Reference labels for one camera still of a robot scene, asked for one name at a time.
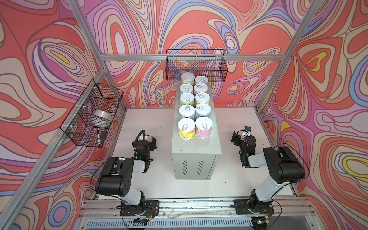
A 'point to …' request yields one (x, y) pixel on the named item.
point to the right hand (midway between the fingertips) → (241, 135)
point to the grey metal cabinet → (197, 158)
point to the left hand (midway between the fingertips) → (146, 137)
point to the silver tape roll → (102, 118)
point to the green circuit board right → (263, 221)
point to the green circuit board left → (139, 221)
